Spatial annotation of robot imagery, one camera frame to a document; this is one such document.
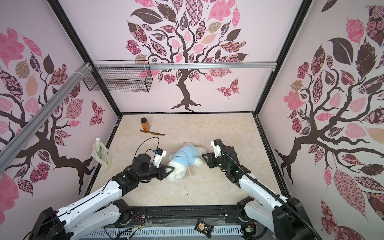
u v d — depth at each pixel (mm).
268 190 481
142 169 610
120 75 949
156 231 697
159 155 701
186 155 776
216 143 728
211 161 716
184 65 928
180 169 752
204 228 695
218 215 747
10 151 499
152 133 1080
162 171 670
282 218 401
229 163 632
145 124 1043
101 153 852
